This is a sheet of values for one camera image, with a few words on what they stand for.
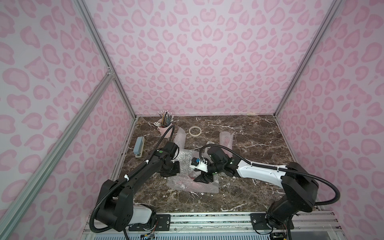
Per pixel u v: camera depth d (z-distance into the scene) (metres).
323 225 0.72
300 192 0.43
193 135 1.08
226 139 1.00
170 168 0.71
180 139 0.98
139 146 0.97
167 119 1.01
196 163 0.69
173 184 0.82
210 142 0.99
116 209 0.41
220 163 0.65
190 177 0.78
